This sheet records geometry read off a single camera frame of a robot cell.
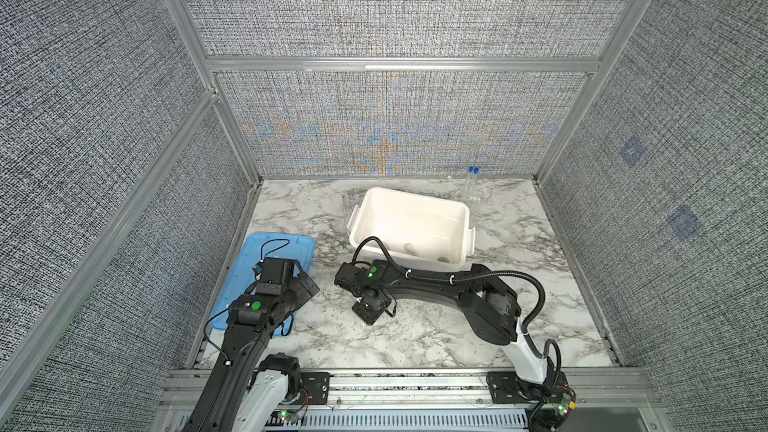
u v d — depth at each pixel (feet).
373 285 2.02
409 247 3.23
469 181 3.48
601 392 2.40
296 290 2.26
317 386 2.41
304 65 2.88
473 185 3.50
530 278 1.56
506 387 2.39
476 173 3.37
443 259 3.00
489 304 1.73
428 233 3.08
